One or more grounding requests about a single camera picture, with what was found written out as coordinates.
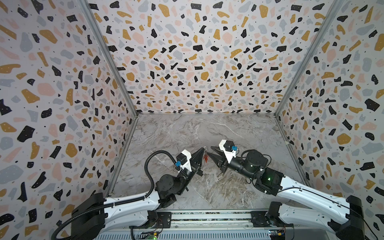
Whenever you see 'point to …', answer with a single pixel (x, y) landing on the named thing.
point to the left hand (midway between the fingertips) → (203, 148)
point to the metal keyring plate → (206, 151)
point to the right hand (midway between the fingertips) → (209, 148)
